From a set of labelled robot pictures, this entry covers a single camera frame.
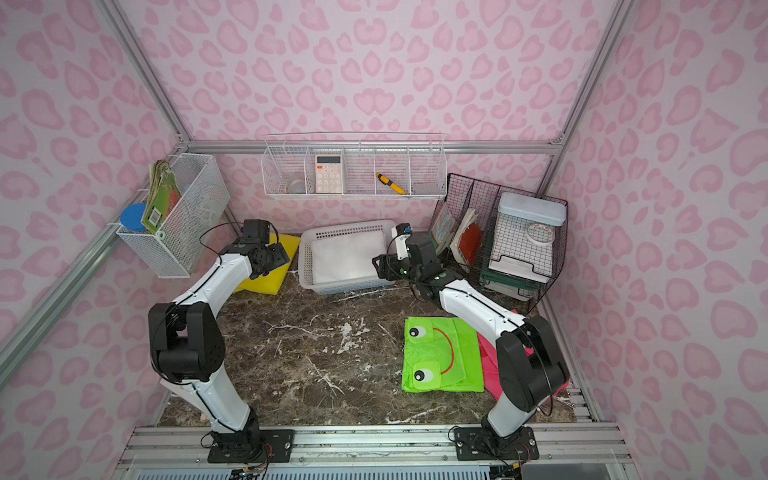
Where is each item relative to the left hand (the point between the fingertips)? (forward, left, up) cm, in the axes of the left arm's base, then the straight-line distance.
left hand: (273, 254), depth 95 cm
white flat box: (-5, -72, +6) cm, 73 cm away
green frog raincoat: (-28, -52, -12) cm, 60 cm away
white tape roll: (+3, -83, +5) cm, 84 cm away
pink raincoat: (-36, -65, -11) cm, 75 cm away
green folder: (+18, -56, -6) cm, 59 cm away
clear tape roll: (+15, -8, +15) cm, 22 cm away
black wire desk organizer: (+27, -64, +2) cm, 69 cm away
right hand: (-7, -34, +7) cm, 36 cm away
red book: (+9, -63, -4) cm, 64 cm away
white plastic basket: (+4, -19, -8) cm, 21 cm away
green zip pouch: (-7, -68, -3) cm, 69 cm away
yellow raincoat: (-3, +4, -11) cm, 13 cm away
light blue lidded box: (+13, -85, +7) cm, 86 cm away
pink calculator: (+18, -18, +17) cm, 31 cm away
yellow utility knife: (+18, -37, +13) cm, 43 cm away
